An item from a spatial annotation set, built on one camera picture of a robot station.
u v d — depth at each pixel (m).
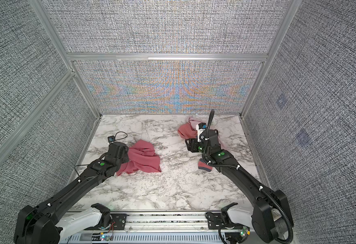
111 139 0.71
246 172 0.49
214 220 0.74
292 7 0.70
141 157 0.89
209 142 0.60
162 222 0.75
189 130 1.03
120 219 0.73
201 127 0.72
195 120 1.13
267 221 0.40
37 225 0.38
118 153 0.63
